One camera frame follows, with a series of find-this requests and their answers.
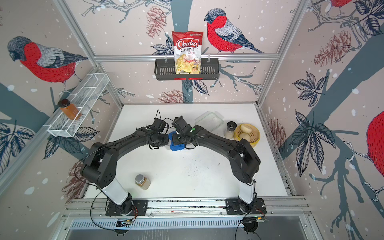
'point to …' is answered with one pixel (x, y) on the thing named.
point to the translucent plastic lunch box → (189, 146)
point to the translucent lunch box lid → (210, 121)
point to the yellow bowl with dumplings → (246, 131)
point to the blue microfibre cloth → (173, 147)
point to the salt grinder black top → (231, 125)
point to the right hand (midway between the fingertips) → (174, 138)
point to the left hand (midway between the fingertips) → (168, 139)
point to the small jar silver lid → (139, 179)
